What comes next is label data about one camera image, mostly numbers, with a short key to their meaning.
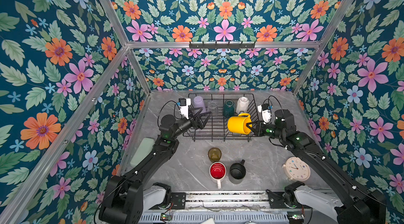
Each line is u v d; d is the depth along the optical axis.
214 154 0.88
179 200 0.74
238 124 0.70
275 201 0.73
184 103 0.65
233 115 0.75
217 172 0.82
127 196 0.40
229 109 0.97
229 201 0.75
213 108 0.98
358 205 0.37
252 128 0.73
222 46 0.91
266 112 0.68
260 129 0.65
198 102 0.95
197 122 0.65
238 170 0.82
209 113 0.68
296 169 0.80
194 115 0.66
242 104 0.97
